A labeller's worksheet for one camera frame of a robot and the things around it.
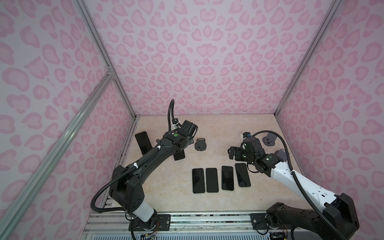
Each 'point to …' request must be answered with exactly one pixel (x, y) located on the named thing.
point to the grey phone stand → (270, 140)
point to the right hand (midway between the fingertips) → (235, 150)
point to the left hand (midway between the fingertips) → (182, 136)
